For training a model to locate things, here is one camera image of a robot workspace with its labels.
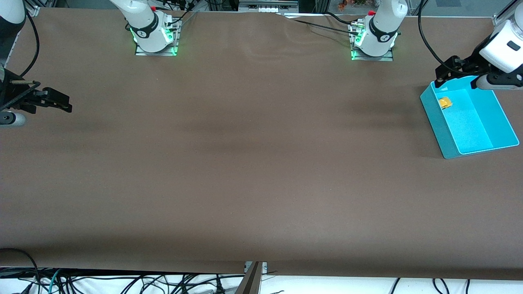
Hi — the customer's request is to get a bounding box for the short black tabletop cable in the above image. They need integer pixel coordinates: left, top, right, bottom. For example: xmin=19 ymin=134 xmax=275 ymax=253
xmin=325 ymin=11 xmax=358 ymax=26

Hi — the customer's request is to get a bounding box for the turquoise plastic bin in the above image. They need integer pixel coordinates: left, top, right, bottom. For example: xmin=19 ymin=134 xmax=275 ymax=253
xmin=420 ymin=76 xmax=520 ymax=160

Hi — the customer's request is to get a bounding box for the black looped floor cable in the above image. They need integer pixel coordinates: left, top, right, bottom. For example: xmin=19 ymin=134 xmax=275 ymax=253
xmin=0 ymin=248 xmax=41 ymax=294

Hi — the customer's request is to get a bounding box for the teal floor cable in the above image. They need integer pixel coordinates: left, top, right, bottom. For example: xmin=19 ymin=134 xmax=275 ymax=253
xmin=48 ymin=269 xmax=62 ymax=294

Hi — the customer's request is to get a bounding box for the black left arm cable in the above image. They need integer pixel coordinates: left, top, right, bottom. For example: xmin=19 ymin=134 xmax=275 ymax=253
xmin=418 ymin=0 xmax=448 ymax=70

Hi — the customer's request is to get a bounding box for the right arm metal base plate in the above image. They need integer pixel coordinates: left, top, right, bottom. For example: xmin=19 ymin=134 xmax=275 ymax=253
xmin=135 ymin=18 xmax=181 ymax=57

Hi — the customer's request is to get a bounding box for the dark table support post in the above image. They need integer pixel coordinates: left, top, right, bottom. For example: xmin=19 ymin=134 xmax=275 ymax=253
xmin=235 ymin=262 xmax=262 ymax=294

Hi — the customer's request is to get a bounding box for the white power strip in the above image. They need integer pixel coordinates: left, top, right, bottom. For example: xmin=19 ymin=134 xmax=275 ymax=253
xmin=239 ymin=0 xmax=299 ymax=13

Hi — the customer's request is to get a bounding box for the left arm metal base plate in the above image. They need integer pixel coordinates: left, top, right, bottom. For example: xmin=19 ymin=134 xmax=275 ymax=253
xmin=351 ymin=22 xmax=395 ymax=62

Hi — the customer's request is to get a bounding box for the long black tabletop cable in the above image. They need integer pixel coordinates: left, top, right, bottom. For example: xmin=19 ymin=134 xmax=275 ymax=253
xmin=278 ymin=12 xmax=362 ymax=37

